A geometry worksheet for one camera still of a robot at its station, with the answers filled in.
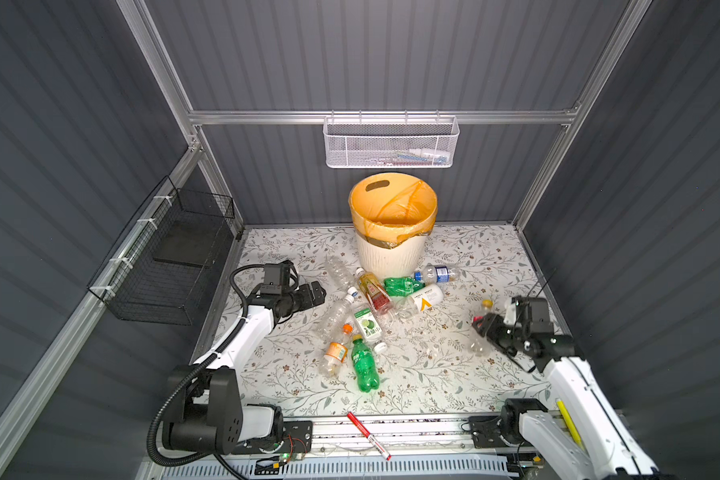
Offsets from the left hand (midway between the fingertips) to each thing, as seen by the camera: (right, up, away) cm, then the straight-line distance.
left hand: (311, 296), depth 88 cm
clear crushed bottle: (+7, +5, +12) cm, 15 cm away
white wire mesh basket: (+24, +59, +36) cm, 74 cm away
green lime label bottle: (+17, -9, +1) cm, 20 cm away
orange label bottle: (+8, -16, -5) cm, 18 cm away
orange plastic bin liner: (+25, +28, +17) cm, 41 cm away
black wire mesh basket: (-34, +10, -14) cm, 38 cm away
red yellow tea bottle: (+19, 0, +6) cm, 20 cm away
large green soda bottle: (+16, -18, -7) cm, 25 cm away
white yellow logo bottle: (+34, -2, +5) cm, 34 cm away
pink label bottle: (+45, -11, -11) cm, 48 cm away
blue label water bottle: (+40, +6, +13) cm, 42 cm away
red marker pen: (+17, -33, -15) cm, 40 cm away
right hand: (+49, -9, -7) cm, 50 cm away
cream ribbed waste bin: (+24, +15, -5) cm, 29 cm away
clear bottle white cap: (+6, -10, +2) cm, 12 cm away
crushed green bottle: (+28, +2, +11) cm, 30 cm away
